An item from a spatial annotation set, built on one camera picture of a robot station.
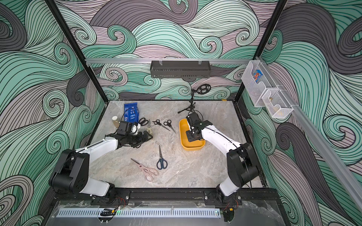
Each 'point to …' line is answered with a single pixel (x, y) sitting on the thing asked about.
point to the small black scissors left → (157, 122)
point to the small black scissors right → (168, 123)
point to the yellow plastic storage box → (184, 126)
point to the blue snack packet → (131, 112)
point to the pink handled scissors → (148, 172)
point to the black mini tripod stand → (202, 89)
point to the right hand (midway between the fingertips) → (195, 135)
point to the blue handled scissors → (161, 163)
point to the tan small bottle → (115, 121)
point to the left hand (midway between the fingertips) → (148, 137)
